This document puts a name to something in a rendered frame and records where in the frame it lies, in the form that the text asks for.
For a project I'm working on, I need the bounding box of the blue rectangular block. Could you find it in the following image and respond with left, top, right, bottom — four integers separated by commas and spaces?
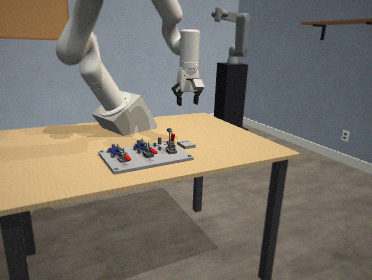
135, 143, 144, 153
108, 147, 119, 157

